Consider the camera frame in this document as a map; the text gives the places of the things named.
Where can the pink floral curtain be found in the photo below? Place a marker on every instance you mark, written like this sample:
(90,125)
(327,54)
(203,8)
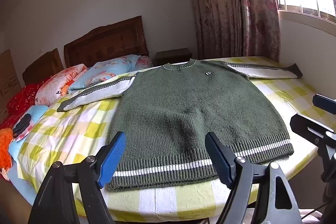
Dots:
(231,8)

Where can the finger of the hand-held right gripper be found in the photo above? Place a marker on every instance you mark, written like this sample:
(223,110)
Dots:
(307,125)
(324,103)

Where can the small wooden headboard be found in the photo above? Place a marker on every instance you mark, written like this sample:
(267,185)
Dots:
(44,64)

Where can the light blue sheet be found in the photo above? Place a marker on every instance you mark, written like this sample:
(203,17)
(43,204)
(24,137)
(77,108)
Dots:
(39,112)

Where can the cardboard box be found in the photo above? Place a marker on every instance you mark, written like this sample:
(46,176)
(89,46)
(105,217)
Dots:
(8,77)

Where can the green knit sweater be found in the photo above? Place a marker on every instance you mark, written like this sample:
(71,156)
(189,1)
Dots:
(183,108)

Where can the large wooden headboard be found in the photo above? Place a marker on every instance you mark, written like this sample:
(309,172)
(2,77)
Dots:
(110,43)

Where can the black object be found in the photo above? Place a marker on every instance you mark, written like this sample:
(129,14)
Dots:
(22,125)

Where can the orange floral pillow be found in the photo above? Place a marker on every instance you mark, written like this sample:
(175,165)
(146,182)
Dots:
(57,82)

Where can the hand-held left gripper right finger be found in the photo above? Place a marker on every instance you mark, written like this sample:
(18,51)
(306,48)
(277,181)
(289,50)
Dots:
(220,161)

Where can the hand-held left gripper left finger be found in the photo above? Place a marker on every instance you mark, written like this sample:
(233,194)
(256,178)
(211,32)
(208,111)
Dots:
(113,158)

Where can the yellow checkered bed sheet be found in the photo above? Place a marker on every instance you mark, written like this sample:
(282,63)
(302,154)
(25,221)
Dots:
(78,129)

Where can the dark wooden nightstand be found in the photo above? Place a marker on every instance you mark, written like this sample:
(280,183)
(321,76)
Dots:
(172,56)

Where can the red blanket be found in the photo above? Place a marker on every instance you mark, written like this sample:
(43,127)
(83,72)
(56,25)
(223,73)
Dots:
(21,98)

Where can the orange plush cloth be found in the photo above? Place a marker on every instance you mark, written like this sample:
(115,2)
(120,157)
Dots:
(5,148)

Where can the blue floral pillow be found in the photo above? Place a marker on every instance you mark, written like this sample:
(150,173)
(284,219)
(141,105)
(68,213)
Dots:
(105,71)

